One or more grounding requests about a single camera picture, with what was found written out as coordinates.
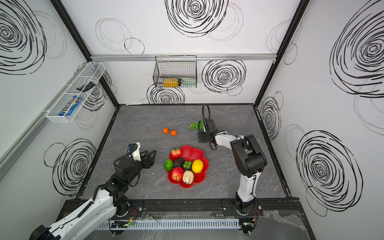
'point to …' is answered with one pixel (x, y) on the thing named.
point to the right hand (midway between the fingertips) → (203, 135)
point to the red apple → (177, 174)
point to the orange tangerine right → (174, 132)
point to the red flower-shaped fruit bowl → (190, 154)
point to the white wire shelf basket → (92, 72)
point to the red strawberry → (176, 152)
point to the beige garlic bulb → (188, 177)
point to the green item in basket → (188, 82)
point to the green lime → (168, 165)
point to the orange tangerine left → (166, 130)
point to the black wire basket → (179, 71)
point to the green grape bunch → (194, 125)
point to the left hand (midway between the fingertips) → (153, 151)
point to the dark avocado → (178, 162)
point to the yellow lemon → (197, 166)
